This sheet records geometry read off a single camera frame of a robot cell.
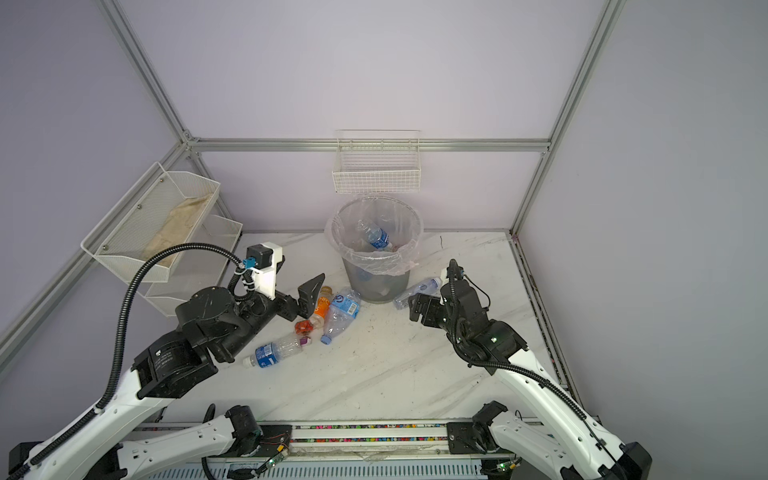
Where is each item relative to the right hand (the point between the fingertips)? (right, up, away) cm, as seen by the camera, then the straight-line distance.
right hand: (420, 301), depth 73 cm
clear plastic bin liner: (-5, +24, +20) cm, 32 cm away
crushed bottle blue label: (-23, -5, +19) cm, 30 cm away
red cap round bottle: (-34, -10, +15) cm, 38 cm away
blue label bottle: (-12, +18, +27) cm, 35 cm away
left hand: (-25, +9, -16) cm, 31 cm away
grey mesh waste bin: (-13, +1, +22) cm, 25 cm away
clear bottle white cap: (+5, 0, +30) cm, 30 cm away
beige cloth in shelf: (-66, +20, +7) cm, 69 cm away
